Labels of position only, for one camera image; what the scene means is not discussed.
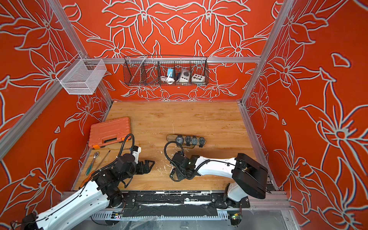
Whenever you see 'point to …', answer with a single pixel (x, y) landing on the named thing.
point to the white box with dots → (198, 78)
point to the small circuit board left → (116, 215)
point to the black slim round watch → (194, 140)
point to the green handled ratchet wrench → (96, 155)
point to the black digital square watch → (179, 139)
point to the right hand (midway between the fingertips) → (177, 176)
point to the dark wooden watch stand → (172, 137)
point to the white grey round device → (185, 75)
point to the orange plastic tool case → (109, 132)
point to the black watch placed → (201, 141)
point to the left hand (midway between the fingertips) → (150, 162)
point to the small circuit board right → (235, 219)
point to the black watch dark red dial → (188, 140)
